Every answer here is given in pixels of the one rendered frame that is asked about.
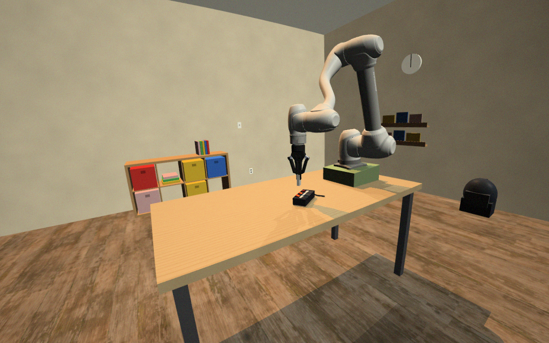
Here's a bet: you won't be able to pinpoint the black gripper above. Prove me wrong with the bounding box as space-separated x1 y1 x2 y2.
287 145 310 186

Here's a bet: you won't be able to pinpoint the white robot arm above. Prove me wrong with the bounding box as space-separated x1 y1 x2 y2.
288 35 396 170

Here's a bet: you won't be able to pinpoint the black power strip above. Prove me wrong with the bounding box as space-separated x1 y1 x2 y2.
293 189 325 207

